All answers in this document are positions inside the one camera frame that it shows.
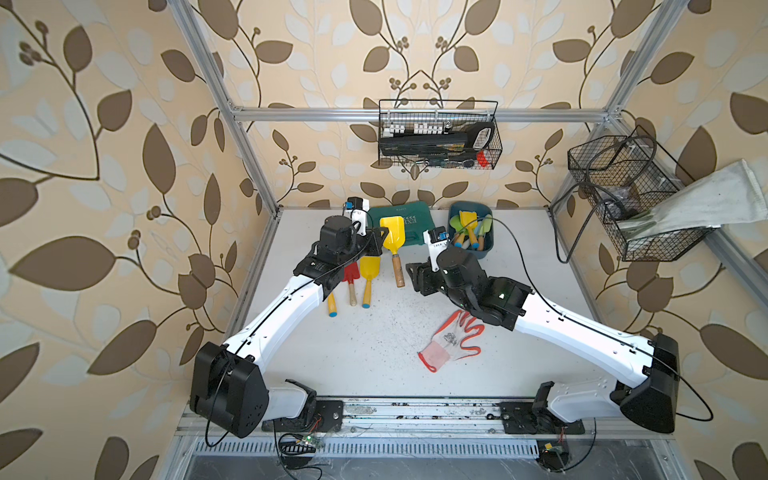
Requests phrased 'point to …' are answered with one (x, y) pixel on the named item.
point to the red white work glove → (446, 343)
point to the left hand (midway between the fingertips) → (391, 228)
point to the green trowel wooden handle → (457, 225)
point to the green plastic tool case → (417, 216)
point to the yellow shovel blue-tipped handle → (332, 311)
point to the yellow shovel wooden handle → (394, 240)
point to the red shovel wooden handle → (351, 273)
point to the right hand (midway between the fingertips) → (416, 263)
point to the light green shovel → (485, 228)
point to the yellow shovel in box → (470, 220)
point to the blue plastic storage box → (482, 209)
